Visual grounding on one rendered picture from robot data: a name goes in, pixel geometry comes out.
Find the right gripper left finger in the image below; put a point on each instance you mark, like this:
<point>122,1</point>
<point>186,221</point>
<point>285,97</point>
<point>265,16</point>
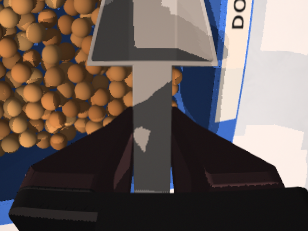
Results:
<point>91,162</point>

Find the blue dog food box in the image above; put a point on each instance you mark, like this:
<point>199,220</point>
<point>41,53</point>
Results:
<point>210,96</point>

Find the grey scoop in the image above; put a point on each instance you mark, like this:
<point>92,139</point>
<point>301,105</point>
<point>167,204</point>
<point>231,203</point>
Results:
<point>177,33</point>

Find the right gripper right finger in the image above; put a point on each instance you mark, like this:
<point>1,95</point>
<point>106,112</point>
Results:
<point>214,163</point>

